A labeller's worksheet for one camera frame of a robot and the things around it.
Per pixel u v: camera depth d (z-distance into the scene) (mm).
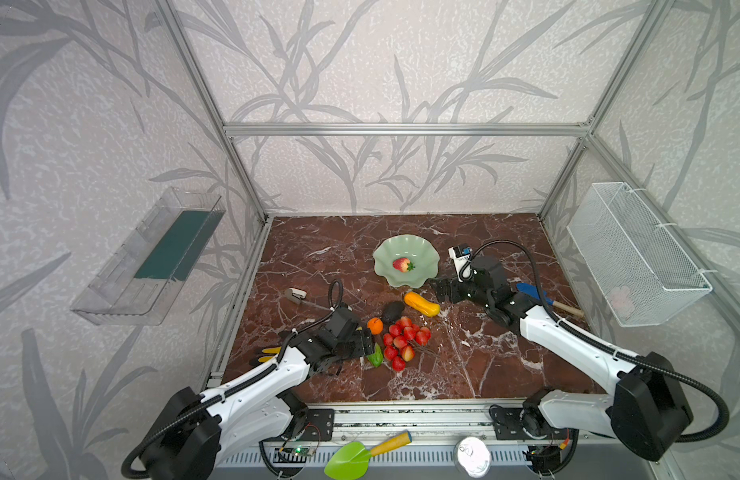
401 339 825
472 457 653
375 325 883
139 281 634
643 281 610
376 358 819
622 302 731
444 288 742
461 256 721
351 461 693
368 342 749
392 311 913
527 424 659
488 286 631
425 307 912
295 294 963
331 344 639
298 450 706
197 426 398
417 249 1062
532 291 990
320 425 737
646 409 400
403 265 1015
